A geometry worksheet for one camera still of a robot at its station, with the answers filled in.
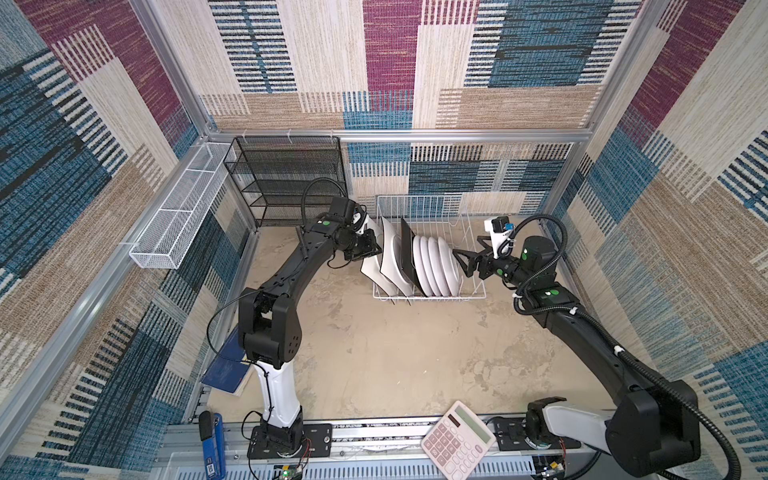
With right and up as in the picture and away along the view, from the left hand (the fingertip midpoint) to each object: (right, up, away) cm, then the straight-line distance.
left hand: (383, 246), depth 88 cm
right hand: (+22, 0, -10) cm, 24 cm away
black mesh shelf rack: (-40, +26, +20) cm, 51 cm away
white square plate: (-3, -6, -6) cm, 9 cm away
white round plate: (+11, -6, -1) cm, 12 cm away
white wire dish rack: (+18, +13, +31) cm, 38 cm away
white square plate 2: (+3, -3, -3) cm, 5 cm away
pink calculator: (+18, -46, -16) cm, 53 cm away
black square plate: (+7, -4, -2) cm, 8 cm away
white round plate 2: (+12, -5, -1) cm, 13 cm away
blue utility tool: (-40, -45, -17) cm, 62 cm away
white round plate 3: (+15, -6, -1) cm, 16 cm away
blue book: (-43, -35, -5) cm, 55 cm away
